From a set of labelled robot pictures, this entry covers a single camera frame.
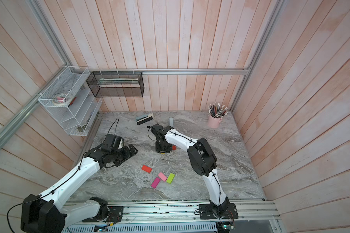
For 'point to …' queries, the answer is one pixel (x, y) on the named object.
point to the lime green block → (170, 177)
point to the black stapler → (144, 118)
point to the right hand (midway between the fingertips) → (161, 151)
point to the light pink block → (162, 176)
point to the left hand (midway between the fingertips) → (132, 156)
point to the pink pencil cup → (214, 122)
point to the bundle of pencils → (217, 111)
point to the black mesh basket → (116, 84)
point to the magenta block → (155, 182)
